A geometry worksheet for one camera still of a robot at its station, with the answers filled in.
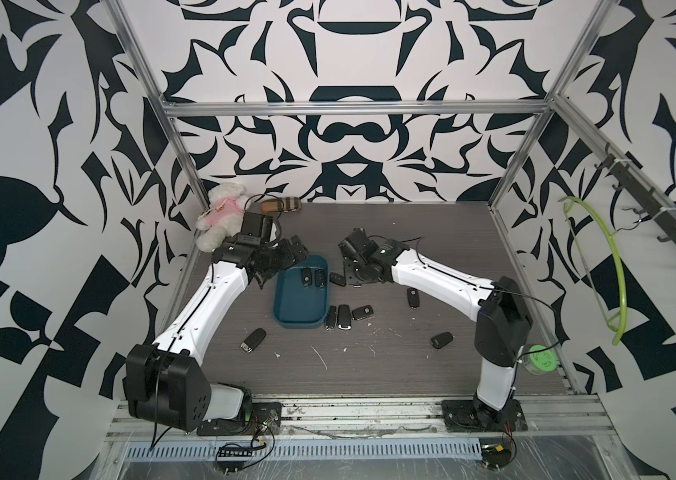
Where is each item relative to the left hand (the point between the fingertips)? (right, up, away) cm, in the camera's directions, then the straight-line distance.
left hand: (294, 251), depth 83 cm
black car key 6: (+41, -25, +2) cm, 48 cm away
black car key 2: (+2, -8, +15) cm, 18 cm away
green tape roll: (+64, -29, -4) cm, 71 cm away
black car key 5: (-12, -26, +4) cm, 29 cm away
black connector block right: (+49, -48, -11) cm, 69 cm away
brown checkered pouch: (-8, +16, +32) cm, 37 cm away
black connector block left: (-13, -49, -10) cm, 51 cm away
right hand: (+16, -5, +5) cm, 17 cm away
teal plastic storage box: (-1, -18, +14) cm, 23 cm away
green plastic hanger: (+73, -17, -18) cm, 77 cm away
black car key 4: (+19, -19, +8) cm, 28 cm away
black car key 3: (+14, -20, +8) cm, 26 cm away
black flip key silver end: (+10, -21, +7) cm, 24 cm away
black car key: (+6, -10, +15) cm, 19 cm away
